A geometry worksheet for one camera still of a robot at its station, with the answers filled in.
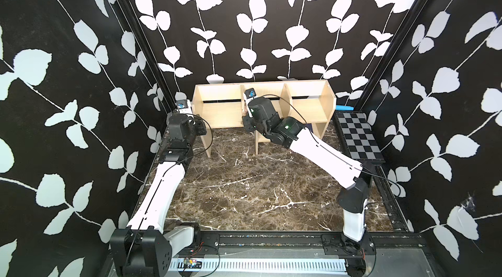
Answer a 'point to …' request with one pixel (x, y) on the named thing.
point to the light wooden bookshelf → (224, 105)
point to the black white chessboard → (358, 136)
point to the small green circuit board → (192, 263)
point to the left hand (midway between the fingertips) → (199, 112)
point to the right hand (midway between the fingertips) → (244, 109)
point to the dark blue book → (310, 127)
